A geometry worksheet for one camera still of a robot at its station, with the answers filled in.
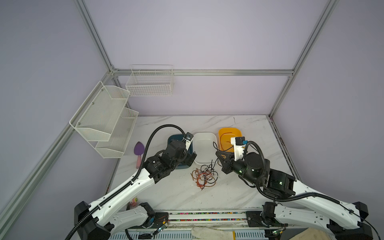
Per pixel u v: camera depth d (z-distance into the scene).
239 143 0.54
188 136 0.61
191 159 0.67
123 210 0.44
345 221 0.41
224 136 1.07
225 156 0.58
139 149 1.03
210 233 0.69
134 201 0.77
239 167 0.55
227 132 1.05
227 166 0.54
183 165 0.67
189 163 0.67
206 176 0.84
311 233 0.70
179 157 0.55
